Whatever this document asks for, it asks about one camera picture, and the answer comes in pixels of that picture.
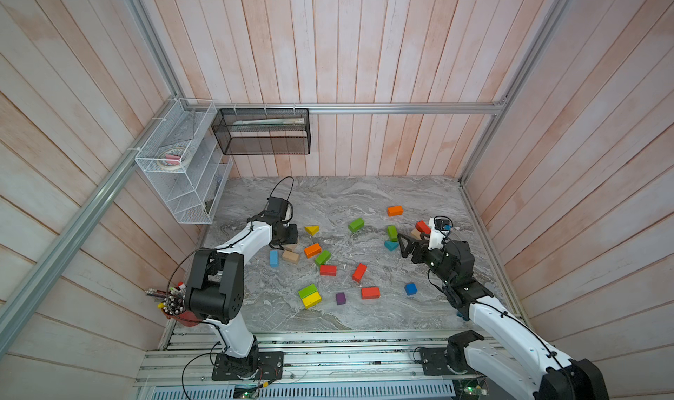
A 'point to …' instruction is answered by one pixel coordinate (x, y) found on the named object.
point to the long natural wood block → (290, 247)
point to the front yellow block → (311, 300)
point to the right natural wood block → (416, 233)
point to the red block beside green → (328, 270)
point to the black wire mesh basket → (262, 131)
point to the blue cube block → (411, 289)
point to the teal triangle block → (390, 245)
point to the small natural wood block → (290, 257)
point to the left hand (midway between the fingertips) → (291, 238)
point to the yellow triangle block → (312, 230)
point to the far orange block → (395, 210)
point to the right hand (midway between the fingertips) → (409, 233)
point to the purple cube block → (340, 298)
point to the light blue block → (274, 258)
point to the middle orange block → (312, 251)
